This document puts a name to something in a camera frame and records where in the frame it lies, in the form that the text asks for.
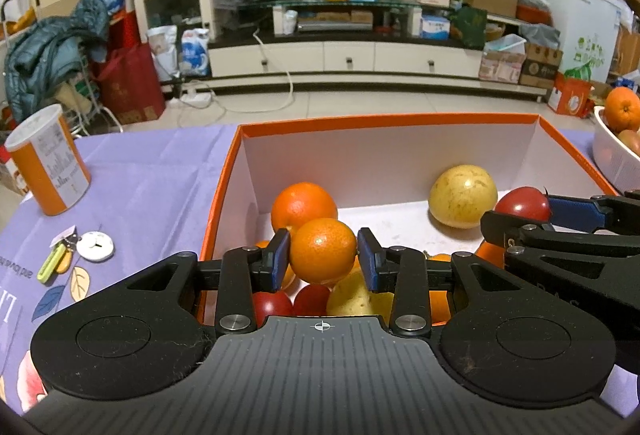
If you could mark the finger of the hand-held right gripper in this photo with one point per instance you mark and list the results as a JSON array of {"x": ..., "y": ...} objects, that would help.
[
  {"x": 500, "y": 227},
  {"x": 570, "y": 212}
]

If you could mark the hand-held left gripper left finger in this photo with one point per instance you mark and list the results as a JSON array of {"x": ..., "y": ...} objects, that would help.
[{"x": 280, "y": 260}]

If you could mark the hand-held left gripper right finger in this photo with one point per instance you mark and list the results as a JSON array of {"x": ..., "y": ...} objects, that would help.
[{"x": 367, "y": 260}]

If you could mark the red tomato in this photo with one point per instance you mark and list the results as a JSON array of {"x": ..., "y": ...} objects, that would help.
[
  {"x": 520, "y": 205},
  {"x": 272, "y": 307},
  {"x": 310, "y": 301}
]

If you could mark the orange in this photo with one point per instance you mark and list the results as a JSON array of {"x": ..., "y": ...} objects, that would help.
[
  {"x": 261, "y": 245},
  {"x": 622, "y": 107},
  {"x": 322, "y": 250},
  {"x": 439, "y": 307},
  {"x": 300, "y": 205},
  {"x": 492, "y": 252}
]

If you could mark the orange cardboard box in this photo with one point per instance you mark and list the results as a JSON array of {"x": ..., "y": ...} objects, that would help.
[{"x": 390, "y": 165}]

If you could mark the yellow pear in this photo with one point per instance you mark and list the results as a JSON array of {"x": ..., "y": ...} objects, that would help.
[
  {"x": 462, "y": 195},
  {"x": 352, "y": 297}
]

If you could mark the white plastic basket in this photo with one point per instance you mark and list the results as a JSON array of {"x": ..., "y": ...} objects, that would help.
[{"x": 612, "y": 160}]

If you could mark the red green apple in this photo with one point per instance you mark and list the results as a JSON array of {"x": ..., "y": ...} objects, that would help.
[{"x": 631, "y": 137}]

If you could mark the orange paper bag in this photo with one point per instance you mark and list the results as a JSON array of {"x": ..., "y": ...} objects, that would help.
[{"x": 570, "y": 97}]

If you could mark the brown printed carton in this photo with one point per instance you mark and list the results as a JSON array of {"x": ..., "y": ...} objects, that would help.
[{"x": 540, "y": 67}]

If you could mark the purple floral tablecloth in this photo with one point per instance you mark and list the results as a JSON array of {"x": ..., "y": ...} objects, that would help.
[{"x": 150, "y": 175}]

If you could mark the white power strip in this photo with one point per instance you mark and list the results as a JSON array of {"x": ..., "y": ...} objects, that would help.
[{"x": 197, "y": 99}]

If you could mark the white round disc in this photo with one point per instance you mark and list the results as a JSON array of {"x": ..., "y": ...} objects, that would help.
[{"x": 95, "y": 246}]

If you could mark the dark green gift bag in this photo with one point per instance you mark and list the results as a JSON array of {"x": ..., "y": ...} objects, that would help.
[{"x": 470, "y": 27}]

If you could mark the white television cabinet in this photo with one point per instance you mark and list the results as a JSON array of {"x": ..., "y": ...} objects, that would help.
[{"x": 300, "y": 57}]

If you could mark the blue white mask box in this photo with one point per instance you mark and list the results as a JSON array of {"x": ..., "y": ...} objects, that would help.
[{"x": 435, "y": 26}]

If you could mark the blue white plastic sack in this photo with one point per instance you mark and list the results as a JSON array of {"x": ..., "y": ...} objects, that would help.
[{"x": 195, "y": 52}]

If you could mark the red shopping bag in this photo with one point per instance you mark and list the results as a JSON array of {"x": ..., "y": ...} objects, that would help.
[{"x": 130, "y": 90}]

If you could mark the white container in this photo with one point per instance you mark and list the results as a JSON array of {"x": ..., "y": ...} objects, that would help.
[{"x": 285, "y": 22}]

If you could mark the orange white canister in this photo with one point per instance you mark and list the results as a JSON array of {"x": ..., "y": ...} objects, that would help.
[{"x": 47, "y": 165}]

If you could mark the white glass-door cabinet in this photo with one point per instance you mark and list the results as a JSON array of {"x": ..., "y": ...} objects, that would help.
[{"x": 140, "y": 10}]

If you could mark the blue down jacket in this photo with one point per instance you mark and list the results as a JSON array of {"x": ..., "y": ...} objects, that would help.
[{"x": 45, "y": 55}]

